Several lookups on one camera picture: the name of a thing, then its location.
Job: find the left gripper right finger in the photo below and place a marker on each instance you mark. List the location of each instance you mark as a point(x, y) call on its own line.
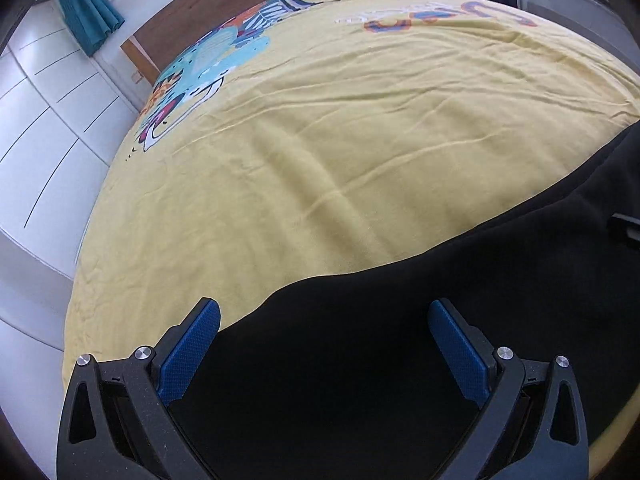
point(530, 422)

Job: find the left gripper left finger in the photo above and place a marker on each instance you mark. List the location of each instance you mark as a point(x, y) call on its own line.
point(115, 422)

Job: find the black pants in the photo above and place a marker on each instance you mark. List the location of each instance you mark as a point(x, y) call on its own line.
point(340, 377)

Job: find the white wardrobe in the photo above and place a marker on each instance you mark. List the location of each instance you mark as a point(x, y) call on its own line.
point(62, 122)

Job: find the yellow dinosaur bed cover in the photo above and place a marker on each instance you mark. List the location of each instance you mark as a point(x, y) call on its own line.
point(314, 138)

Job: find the teal curtain above wardrobe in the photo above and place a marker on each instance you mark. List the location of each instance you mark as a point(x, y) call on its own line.
point(91, 22)

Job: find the wooden headboard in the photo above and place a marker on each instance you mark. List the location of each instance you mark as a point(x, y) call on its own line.
point(175, 27)

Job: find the wall switch plate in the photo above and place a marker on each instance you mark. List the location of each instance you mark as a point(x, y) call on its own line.
point(136, 77)

